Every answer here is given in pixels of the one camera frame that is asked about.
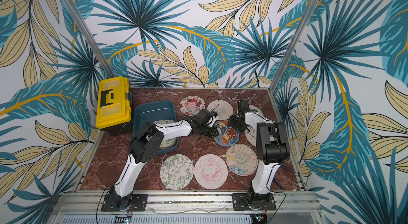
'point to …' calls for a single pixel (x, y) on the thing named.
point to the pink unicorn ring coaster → (211, 171)
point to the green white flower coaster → (177, 172)
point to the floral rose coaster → (191, 105)
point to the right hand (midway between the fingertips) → (232, 124)
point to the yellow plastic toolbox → (113, 112)
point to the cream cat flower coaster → (251, 136)
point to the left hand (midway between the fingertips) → (218, 135)
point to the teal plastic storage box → (154, 111)
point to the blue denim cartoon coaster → (228, 136)
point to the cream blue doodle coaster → (241, 160)
